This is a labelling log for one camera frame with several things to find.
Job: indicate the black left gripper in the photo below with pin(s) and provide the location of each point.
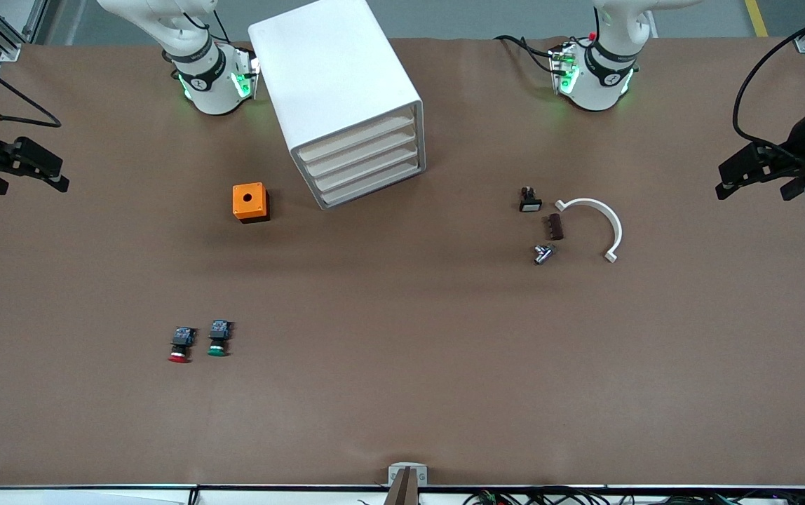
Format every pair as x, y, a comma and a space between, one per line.
797, 144

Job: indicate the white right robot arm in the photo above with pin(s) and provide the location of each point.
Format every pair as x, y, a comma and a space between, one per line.
206, 91

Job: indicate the red mushroom push button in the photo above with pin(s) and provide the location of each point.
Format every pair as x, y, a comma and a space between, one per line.
182, 340

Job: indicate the green mushroom push button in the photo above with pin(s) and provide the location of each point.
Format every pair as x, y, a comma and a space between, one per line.
219, 330

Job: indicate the white curved plastic arc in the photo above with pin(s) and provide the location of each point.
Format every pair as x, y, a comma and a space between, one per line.
617, 228

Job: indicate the brown terminal block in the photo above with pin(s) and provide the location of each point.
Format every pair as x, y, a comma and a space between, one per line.
556, 227

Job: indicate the orange button enclosure box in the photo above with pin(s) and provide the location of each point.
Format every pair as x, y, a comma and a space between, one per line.
240, 207

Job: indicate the silver metal switch part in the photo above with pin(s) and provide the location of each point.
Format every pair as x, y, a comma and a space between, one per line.
543, 254

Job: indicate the black white rectangular switch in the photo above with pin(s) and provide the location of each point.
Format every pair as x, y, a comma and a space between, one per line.
530, 205

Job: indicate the white table edge rail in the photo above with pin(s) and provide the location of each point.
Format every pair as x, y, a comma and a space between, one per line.
94, 496

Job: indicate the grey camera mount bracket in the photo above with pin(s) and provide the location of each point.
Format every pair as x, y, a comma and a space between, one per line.
408, 491

